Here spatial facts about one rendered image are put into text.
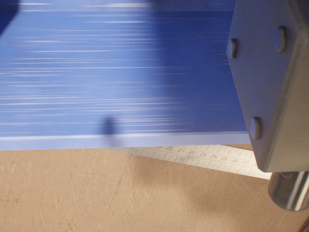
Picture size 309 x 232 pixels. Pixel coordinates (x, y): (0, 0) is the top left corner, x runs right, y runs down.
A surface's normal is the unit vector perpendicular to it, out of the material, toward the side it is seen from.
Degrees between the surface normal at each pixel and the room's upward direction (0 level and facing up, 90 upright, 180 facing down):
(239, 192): 0
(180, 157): 0
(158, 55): 90
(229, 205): 0
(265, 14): 90
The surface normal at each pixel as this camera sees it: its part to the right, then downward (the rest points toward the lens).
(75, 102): 0.08, -0.69
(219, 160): 0.11, 0.72
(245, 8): -0.99, 0.02
